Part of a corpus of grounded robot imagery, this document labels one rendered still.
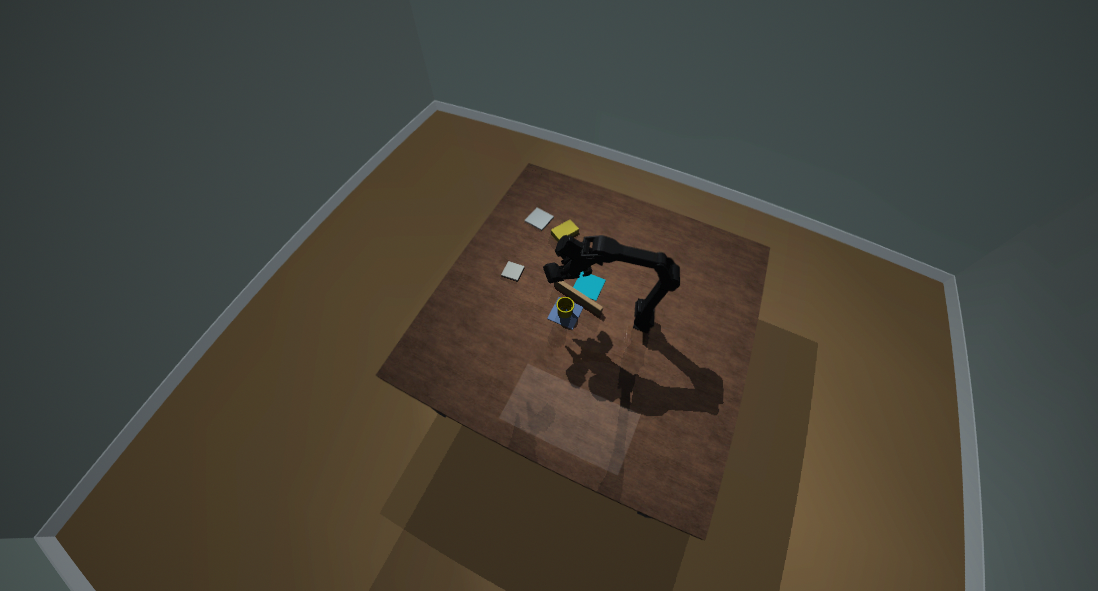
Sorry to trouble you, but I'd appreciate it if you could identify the olive yellow rectangular block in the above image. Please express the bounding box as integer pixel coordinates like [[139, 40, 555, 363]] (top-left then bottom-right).
[[551, 219, 579, 241]]

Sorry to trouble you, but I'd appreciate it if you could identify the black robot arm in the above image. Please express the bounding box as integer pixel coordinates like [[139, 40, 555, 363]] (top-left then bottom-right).
[[554, 235, 680, 333]]

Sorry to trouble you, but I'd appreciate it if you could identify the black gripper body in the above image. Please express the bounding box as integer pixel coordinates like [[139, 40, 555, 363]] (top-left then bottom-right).
[[544, 258, 592, 283]]

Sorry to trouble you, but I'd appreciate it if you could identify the grey flat square pad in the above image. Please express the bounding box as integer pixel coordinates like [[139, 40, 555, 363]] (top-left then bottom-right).
[[524, 208, 554, 230]]

